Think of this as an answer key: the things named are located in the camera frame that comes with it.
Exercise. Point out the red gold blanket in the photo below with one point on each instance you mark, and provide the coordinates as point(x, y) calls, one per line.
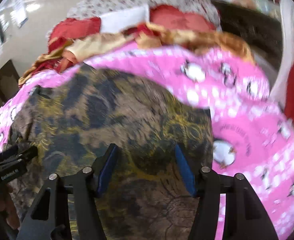
point(72, 41)

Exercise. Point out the white pillow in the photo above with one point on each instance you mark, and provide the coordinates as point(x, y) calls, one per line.
point(117, 21)

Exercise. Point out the white red hanging garment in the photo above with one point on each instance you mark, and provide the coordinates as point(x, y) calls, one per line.
point(283, 89)

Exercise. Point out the left hand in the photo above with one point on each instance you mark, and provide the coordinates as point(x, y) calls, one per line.
point(7, 205)

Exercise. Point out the floral grey pillow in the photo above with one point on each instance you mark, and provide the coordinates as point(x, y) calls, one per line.
point(91, 8)

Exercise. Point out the pink penguin bedspread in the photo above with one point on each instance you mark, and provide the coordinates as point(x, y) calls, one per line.
point(251, 135)

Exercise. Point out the wall calendar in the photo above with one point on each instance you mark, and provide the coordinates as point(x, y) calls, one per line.
point(19, 13)

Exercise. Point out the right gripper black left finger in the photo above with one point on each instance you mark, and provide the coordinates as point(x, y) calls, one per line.
point(63, 200)

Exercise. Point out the brown yellow floral garment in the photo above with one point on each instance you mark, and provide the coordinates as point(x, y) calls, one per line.
point(73, 124)

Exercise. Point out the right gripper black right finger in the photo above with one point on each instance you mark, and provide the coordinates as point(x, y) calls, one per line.
point(245, 216)

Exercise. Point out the dark wooden bedside cabinet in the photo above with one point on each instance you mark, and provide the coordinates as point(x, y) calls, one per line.
point(257, 29)

